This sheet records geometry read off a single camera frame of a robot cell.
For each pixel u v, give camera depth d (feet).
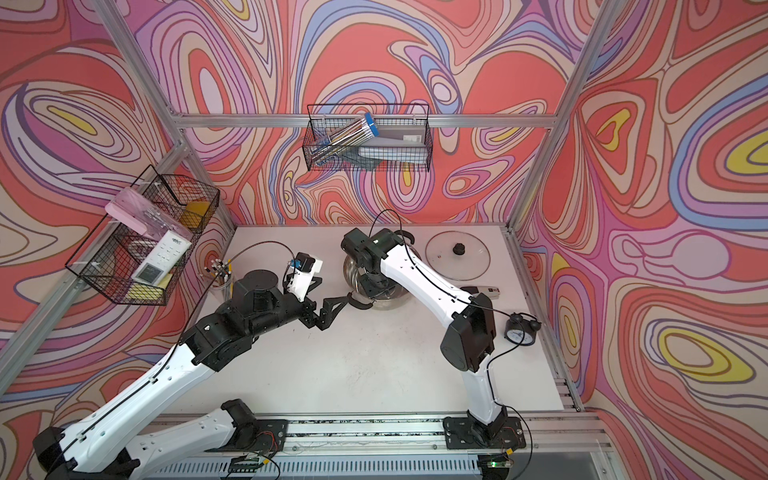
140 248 2.27
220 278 2.83
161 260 2.26
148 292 2.39
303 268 1.82
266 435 2.42
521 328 2.75
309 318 1.92
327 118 2.89
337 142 2.61
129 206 2.23
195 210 2.58
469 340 1.76
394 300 3.13
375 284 2.27
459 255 3.54
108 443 1.27
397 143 2.88
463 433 2.37
